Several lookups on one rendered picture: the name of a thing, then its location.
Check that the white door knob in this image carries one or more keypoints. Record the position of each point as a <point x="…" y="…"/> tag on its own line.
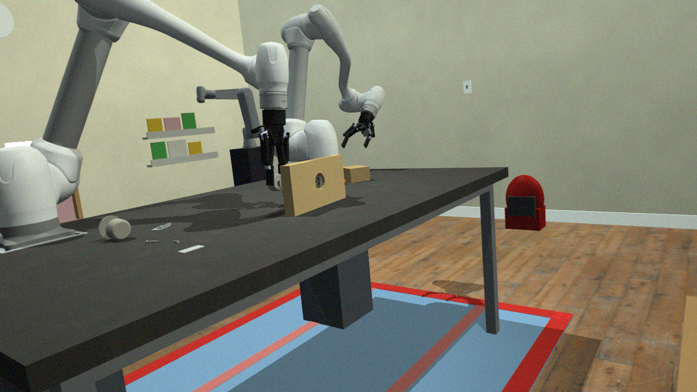
<point x="277" y="183"/>

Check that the tan rectangular box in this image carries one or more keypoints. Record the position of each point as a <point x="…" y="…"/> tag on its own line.
<point x="356" y="173"/>

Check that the tan wooden block with round hole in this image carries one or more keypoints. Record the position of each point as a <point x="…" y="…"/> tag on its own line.
<point x="311" y="184"/>

